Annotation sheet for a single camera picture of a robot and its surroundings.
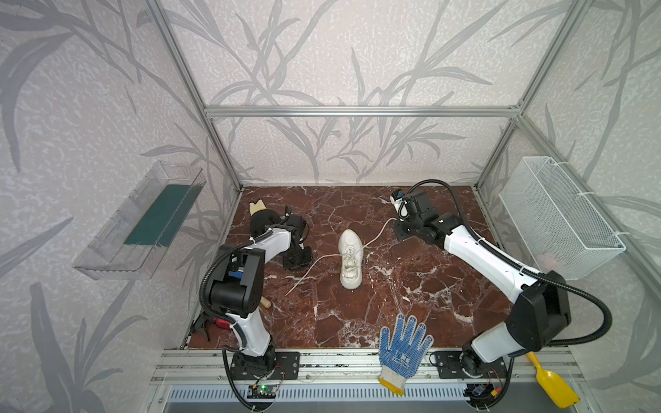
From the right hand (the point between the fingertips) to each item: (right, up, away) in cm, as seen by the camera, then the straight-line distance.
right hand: (398, 214), depth 86 cm
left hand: (-31, -17, +8) cm, 36 cm away
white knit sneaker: (-16, -13, +9) cm, 23 cm away
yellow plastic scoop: (+40, -48, -18) cm, 65 cm away
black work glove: (-54, -2, +21) cm, 58 cm away
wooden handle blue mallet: (-45, -29, -1) cm, 54 cm away
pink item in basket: (+41, -14, -13) cm, 45 cm away
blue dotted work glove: (-3, -43, -12) cm, 45 cm away
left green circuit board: (-41, -49, -15) cm, 66 cm away
